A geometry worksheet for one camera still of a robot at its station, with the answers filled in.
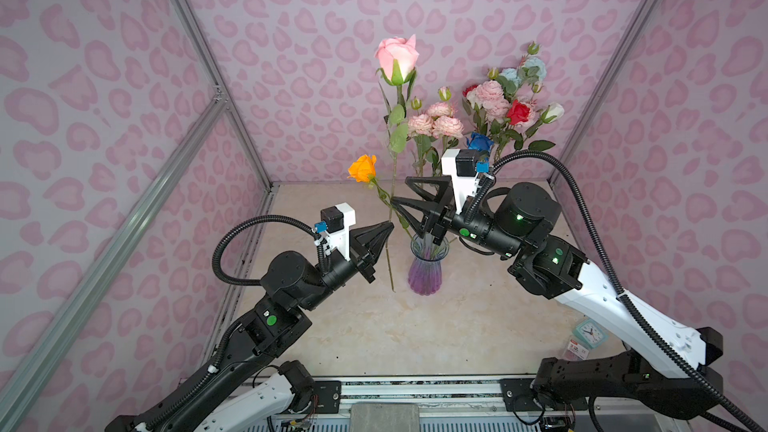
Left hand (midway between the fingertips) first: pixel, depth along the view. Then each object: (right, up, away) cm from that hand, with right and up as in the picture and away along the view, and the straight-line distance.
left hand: (390, 221), depth 53 cm
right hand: (+2, +5, -5) cm, 8 cm away
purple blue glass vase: (+10, -19, +40) cm, 45 cm away
